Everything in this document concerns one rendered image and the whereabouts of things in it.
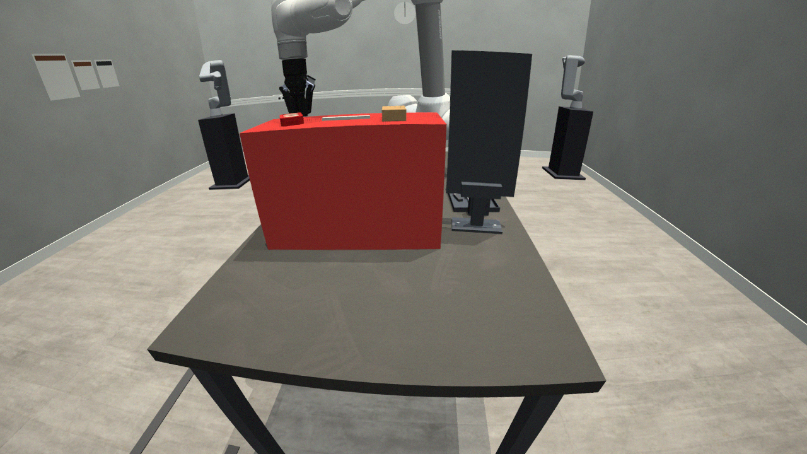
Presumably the tan cardboard box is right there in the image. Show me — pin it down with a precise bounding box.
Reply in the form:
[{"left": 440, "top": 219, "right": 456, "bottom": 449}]
[{"left": 382, "top": 106, "right": 407, "bottom": 122}]

